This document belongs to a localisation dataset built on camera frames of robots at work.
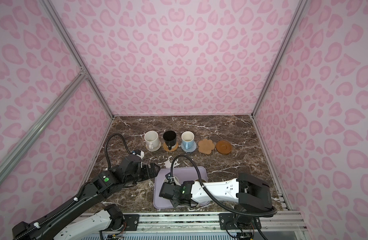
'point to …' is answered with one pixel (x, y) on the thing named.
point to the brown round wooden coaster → (223, 147)
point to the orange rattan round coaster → (173, 148)
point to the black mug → (170, 137)
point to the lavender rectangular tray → (183, 173)
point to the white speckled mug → (152, 140)
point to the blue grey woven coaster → (188, 150)
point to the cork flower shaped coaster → (205, 146)
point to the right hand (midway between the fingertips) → (176, 196)
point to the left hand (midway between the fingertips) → (155, 168)
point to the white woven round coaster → (153, 150)
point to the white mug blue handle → (187, 139)
